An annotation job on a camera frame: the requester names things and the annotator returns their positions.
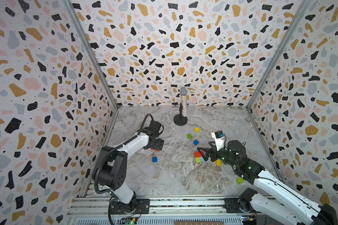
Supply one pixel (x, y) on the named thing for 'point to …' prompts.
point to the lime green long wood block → (197, 160)
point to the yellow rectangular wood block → (218, 162)
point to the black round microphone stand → (179, 119)
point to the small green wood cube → (189, 136)
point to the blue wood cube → (195, 142)
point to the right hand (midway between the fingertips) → (202, 144)
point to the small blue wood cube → (154, 159)
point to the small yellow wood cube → (196, 129)
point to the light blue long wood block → (202, 159)
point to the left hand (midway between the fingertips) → (155, 142)
